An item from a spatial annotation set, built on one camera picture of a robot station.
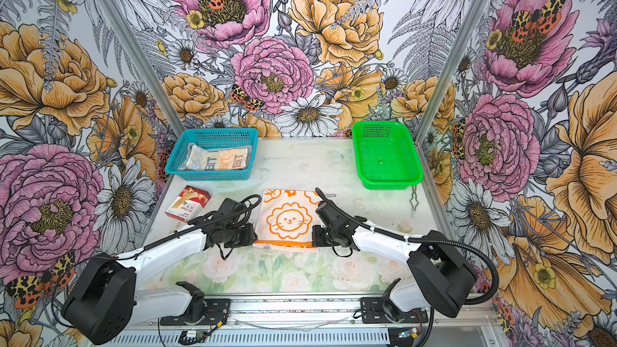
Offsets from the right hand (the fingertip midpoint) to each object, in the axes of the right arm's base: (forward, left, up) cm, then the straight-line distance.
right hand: (315, 246), depth 84 cm
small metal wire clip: (+19, -41, -3) cm, 45 cm away
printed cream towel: (+40, +49, +3) cm, 64 cm away
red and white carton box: (+17, +48, +1) cm, 51 cm away
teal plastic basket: (+52, +48, +3) cm, 71 cm away
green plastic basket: (+44, -34, -3) cm, 56 cm away
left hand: (+1, +22, -1) cm, 22 cm away
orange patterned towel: (+12, +11, -3) cm, 16 cm away
